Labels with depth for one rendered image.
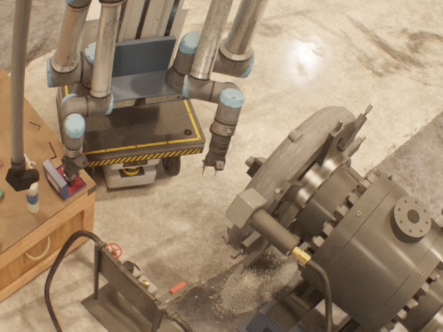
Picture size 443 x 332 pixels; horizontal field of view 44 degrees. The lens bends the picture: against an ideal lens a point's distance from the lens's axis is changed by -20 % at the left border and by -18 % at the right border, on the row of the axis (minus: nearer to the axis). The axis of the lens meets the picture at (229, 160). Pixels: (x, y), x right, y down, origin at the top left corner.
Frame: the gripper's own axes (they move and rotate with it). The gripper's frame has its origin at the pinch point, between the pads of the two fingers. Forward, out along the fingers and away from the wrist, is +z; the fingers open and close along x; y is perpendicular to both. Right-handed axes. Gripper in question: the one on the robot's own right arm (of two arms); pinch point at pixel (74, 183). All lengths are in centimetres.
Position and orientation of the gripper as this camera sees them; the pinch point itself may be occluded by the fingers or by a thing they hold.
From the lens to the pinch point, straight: 270.1
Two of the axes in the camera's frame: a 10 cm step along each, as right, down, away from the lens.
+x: -6.6, 4.6, -5.9
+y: -7.2, -6.3, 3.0
